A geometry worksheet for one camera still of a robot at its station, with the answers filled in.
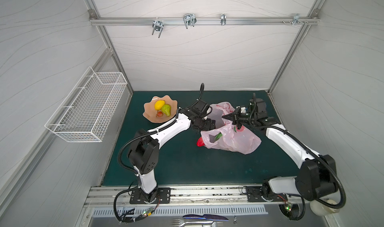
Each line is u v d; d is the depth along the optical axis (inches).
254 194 28.8
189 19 30.1
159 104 41.5
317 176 16.2
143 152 18.1
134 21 30.9
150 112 41.1
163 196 29.0
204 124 29.5
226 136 28.2
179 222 26.2
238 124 28.7
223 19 30.8
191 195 29.5
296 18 30.1
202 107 26.6
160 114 41.0
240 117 28.1
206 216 27.0
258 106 25.0
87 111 27.1
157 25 31.3
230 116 28.8
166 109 40.0
